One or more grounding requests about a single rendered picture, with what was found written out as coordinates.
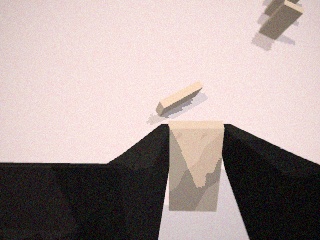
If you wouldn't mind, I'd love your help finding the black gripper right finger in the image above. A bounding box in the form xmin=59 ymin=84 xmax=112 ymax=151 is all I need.
xmin=222 ymin=124 xmax=320 ymax=240

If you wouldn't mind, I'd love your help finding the beige domino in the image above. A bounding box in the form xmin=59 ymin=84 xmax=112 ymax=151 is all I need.
xmin=168 ymin=121 xmax=225 ymax=212
xmin=155 ymin=80 xmax=204 ymax=116
xmin=263 ymin=0 xmax=299 ymax=17
xmin=259 ymin=0 xmax=304 ymax=40

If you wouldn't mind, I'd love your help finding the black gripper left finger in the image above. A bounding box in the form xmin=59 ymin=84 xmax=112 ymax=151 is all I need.
xmin=0 ymin=124 xmax=170 ymax=240

